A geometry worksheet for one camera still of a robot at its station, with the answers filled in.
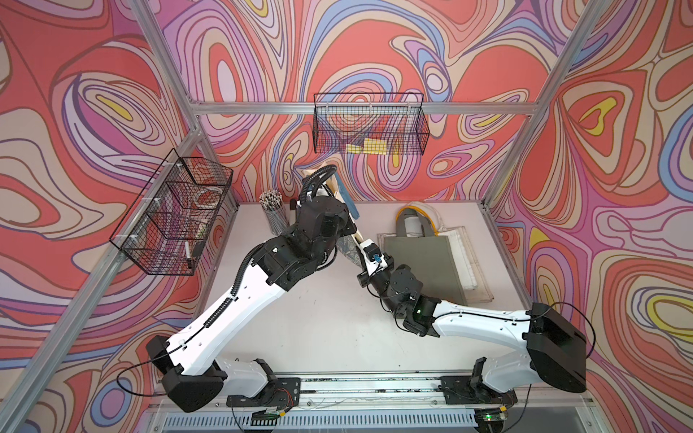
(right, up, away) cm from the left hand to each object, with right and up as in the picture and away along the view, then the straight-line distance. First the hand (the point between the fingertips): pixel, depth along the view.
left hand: (351, 206), depth 64 cm
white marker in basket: (-44, -12, +8) cm, 47 cm away
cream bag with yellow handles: (+43, -26, +27) cm, 57 cm away
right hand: (+2, -12, +10) cm, 16 cm away
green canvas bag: (+32, -17, +37) cm, 51 cm away
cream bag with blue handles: (-1, -10, +14) cm, 18 cm away
